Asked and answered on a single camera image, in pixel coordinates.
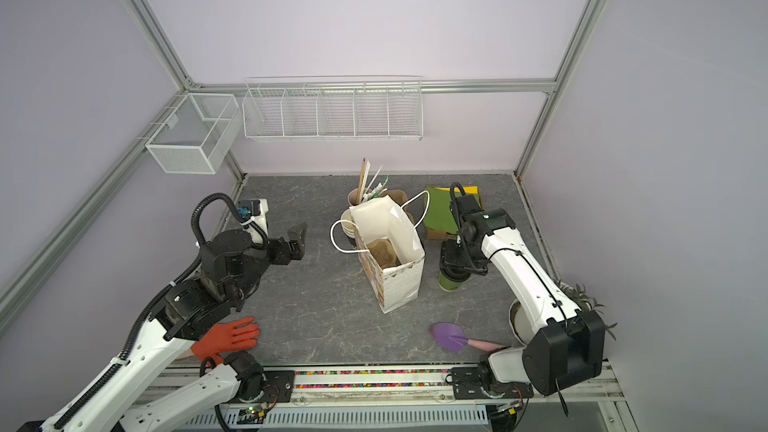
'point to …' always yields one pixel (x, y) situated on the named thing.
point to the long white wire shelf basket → (330, 108)
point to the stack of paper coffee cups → (347, 224)
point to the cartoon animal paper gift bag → (393, 286)
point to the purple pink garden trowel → (452, 337)
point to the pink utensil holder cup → (353, 196)
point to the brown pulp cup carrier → (384, 252)
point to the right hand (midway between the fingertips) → (458, 267)
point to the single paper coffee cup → (448, 284)
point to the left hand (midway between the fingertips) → (287, 229)
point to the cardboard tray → (440, 235)
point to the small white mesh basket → (199, 135)
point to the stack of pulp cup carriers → (398, 196)
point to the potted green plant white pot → (522, 328)
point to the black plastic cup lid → (455, 272)
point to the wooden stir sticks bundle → (367, 192)
